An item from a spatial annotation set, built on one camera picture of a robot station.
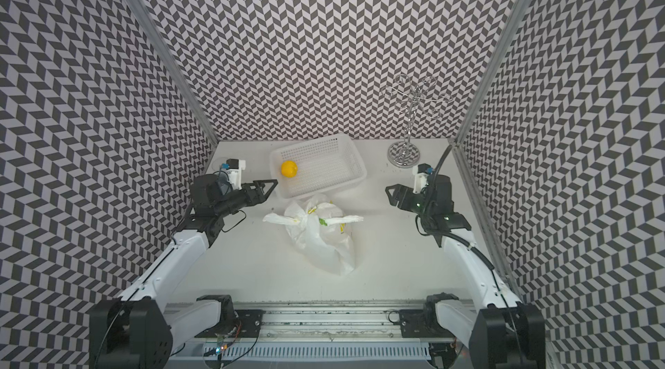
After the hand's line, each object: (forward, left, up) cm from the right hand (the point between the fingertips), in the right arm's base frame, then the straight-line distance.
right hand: (395, 195), depth 82 cm
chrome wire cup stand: (+30, -10, -14) cm, 35 cm away
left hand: (+1, +40, +4) cm, 40 cm away
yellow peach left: (+20, +39, -11) cm, 45 cm away
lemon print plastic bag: (-12, +23, +1) cm, 26 cm away
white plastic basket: (+21, +25, -10) cm, 34 cm away
